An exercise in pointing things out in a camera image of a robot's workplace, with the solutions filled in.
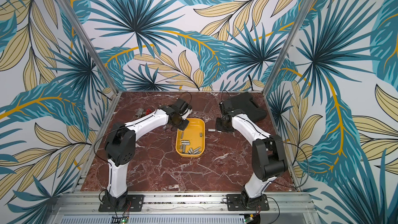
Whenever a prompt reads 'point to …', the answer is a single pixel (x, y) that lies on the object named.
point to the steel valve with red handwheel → (140, 112)
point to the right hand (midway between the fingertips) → (220, 126)
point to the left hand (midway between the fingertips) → (182, 125)
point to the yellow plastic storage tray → (190, 142)
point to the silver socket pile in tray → (191, 151)
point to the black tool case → (242, 101)
